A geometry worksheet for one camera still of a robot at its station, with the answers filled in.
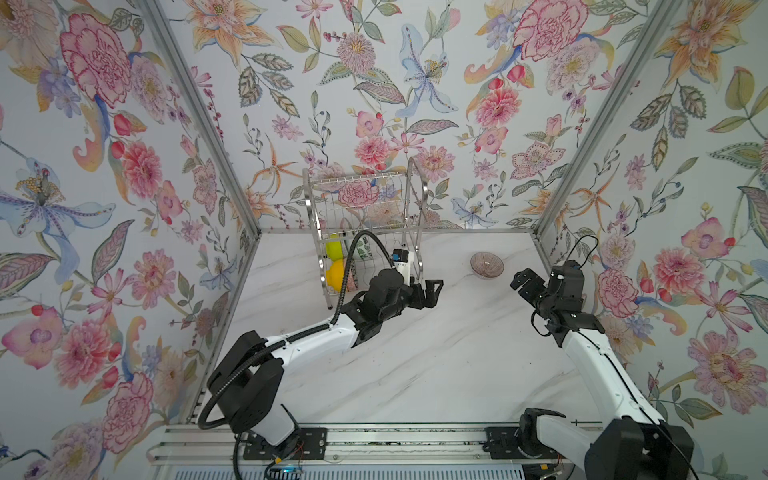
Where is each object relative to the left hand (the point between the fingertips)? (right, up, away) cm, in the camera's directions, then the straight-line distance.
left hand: (436, 285), depth 78 cm
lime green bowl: (-30, +10, +21) cm, 38 cm away
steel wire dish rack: (-22, +23, +46) cm, 56 cm away
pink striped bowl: (+23, +5, +29) cm, 38 cm away
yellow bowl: (-29, +2, +15) cm, 32 cm away
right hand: (+26, +1, +6) cm, 27 cm away
